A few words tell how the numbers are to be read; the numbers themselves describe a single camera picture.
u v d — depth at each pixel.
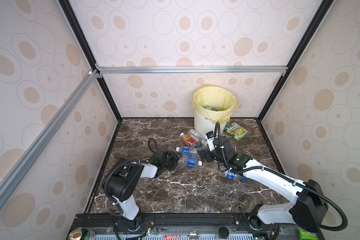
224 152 0.59
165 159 0.78
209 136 0.70
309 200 0.40
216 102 1.07
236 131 1.09
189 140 1.01
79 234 0.62
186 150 0.95
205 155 0.72
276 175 0.48
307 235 0.70
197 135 1.02
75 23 0.72
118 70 0.91
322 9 0.69
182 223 0.76
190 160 0.90
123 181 0.48
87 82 0.80
